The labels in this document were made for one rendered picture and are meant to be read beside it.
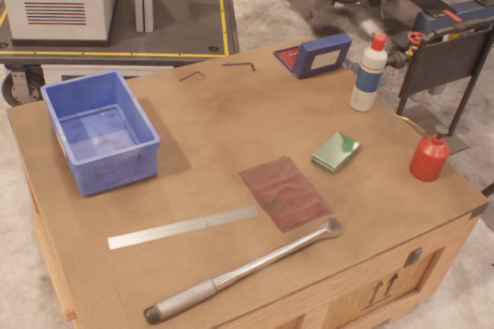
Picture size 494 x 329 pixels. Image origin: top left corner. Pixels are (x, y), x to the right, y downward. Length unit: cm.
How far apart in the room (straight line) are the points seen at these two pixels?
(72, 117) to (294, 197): 61
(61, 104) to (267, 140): 53
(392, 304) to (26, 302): 104
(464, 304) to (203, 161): 95
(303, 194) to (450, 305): 73
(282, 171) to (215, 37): 87
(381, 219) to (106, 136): 70
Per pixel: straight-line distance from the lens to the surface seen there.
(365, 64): 151
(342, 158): 139
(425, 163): 141
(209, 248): 119
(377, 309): 160
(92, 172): 124
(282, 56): 175
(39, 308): 170
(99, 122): 147
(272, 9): 299
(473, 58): 218
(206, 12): 225
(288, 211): 126
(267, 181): 131
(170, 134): 143
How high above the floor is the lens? 142
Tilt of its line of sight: 43 degrees down
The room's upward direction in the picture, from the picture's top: 6 degrees clockwise
